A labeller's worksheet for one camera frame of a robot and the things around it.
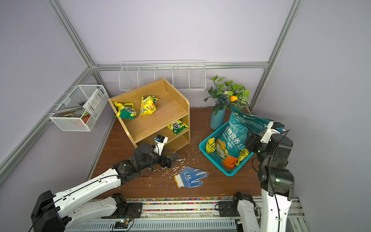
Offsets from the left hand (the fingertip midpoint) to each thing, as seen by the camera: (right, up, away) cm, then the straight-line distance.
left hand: (173, 152), depth 75 cm
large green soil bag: (+36, +15, +3) cm, 39 cm away
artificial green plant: (+29, +31, +3) cm, 42 cm away
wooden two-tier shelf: (-8, +23, -4) cm, 25 cm away
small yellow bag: (+21, +2, +11) cm, 24 cm away
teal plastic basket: (+24, -7, +19) cm, 31 cm away
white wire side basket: (-48, +23, 0) cm, 53 cm away
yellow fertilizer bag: (+40, -2, +8) cm, 40 cm away
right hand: (+37, +11, -11) cm, 41 cm away
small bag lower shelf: (+1, +13, +10) cm, 17 cm away
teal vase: (+27, +17, +25) cm, 41 cm away
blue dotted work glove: (+8, -17, +10) cm, 21 cm away
